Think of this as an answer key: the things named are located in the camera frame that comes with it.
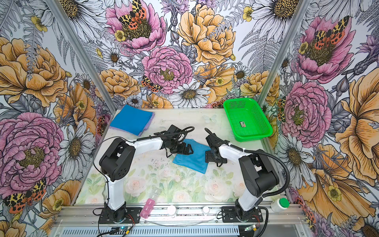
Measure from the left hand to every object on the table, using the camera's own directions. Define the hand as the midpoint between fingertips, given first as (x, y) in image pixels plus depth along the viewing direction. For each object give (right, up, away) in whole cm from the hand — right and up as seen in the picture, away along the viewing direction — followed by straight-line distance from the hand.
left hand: (185, 155), depth 94 cm
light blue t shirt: (+7, -3, -2) cm, 8 cm away
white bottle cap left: (-5, -21, -23) cm, 32 cm away
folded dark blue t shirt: (-42, +23, +18) cm, 51 cm away
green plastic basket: (+45, +21, +18) cm, 53 cm away
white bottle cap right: (+10, -21, -22) cm, 33 cm away
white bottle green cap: (+45, -18, -24) cm, 54 cm away
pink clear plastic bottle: (-17, -21, -17) cm, 32 cm away
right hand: (+18, -5, -1) cm, 18 cm away
